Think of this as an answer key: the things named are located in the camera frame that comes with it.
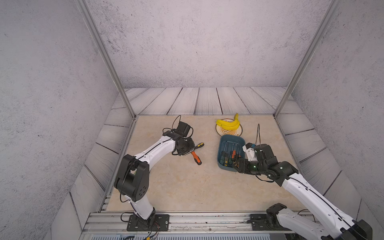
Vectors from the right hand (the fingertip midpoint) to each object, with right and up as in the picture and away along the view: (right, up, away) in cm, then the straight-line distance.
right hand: (236, 166), depth 76 cm
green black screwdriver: (0, +1, +17) cm, 17 cm away
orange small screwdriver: (+3, +3, +18) cm, 18 cm away
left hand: (-20, +7, +11) cm, 24 cm away
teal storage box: (+2, +6, +24) cm, 25 cm away
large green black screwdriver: (-5, 0, +17) cm, 17 cm away
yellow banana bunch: (+3, +21, +32) cm, 38 cm away
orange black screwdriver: (-20, +2, +8) cm, 22 cm away
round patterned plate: (-2, +16, +34) cm, 38 cm away
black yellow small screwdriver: (-18, +8, +25) cm, 32 cm away
